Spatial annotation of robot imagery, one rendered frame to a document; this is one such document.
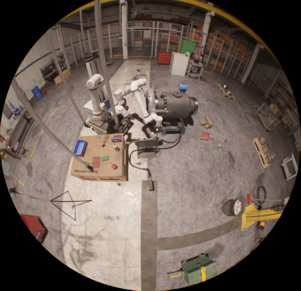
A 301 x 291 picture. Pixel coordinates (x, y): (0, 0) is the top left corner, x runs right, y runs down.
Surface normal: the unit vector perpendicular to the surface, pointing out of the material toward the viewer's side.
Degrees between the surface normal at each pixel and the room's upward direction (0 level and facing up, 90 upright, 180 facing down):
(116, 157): 0
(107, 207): 0
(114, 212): 0
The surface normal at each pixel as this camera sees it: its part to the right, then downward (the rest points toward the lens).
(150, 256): 0.05, -0.54
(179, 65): -0.01, 0.84
